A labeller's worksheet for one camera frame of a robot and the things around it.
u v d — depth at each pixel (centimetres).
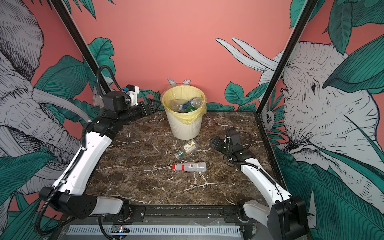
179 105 90
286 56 87
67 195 38
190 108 99
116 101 51
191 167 86
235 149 62
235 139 61
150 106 59
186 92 99
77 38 80
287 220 39
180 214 75
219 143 73
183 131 95
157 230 70
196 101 94
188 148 93
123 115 56
